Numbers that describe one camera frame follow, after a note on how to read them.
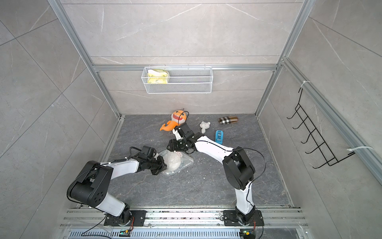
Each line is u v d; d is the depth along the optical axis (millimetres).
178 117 1087
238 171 489
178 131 719
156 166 811
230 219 720
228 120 1137
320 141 649
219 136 1036
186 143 661
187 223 730
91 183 483
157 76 880
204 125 1096
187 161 921
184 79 1004
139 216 732
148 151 759
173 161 921
